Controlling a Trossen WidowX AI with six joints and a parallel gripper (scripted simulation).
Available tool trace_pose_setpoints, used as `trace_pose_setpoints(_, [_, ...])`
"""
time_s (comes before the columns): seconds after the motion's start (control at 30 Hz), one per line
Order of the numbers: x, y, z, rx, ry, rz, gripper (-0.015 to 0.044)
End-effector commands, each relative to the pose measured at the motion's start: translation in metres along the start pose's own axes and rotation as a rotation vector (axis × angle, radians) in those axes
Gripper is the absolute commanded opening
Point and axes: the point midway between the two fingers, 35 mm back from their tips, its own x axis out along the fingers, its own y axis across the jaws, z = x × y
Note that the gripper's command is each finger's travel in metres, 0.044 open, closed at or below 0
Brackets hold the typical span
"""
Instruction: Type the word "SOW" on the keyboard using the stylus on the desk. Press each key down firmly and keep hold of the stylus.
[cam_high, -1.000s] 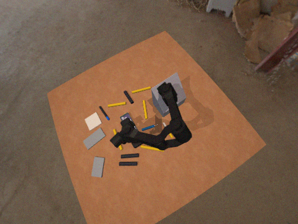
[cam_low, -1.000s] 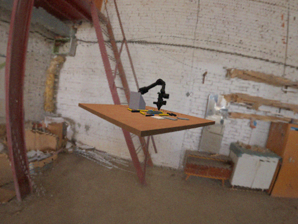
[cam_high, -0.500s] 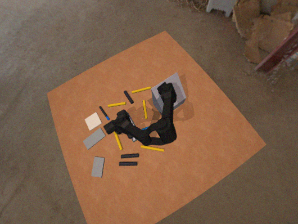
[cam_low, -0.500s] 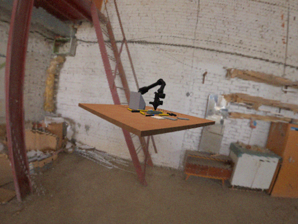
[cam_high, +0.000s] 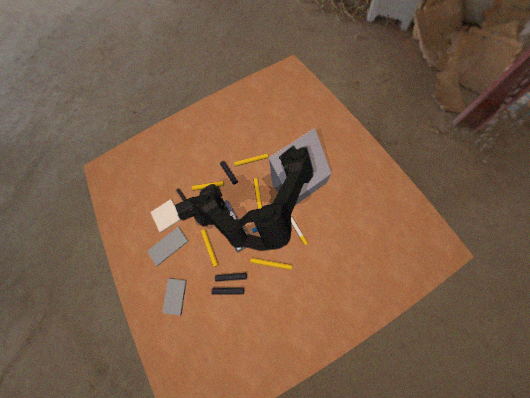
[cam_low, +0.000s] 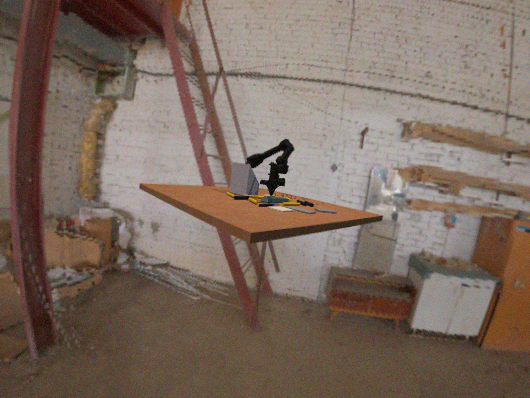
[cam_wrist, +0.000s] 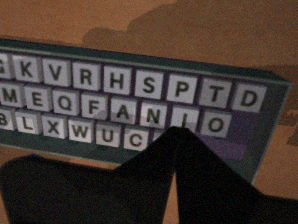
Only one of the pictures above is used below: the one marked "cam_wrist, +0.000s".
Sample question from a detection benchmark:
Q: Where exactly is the letter keyboard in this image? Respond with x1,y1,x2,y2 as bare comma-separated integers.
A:
0,38,294,186

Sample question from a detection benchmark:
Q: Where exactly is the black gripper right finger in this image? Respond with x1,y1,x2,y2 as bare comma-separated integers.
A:
175,127,298,224

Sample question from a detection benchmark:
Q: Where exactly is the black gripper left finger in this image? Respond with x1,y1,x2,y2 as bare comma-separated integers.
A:
0,126,181,224

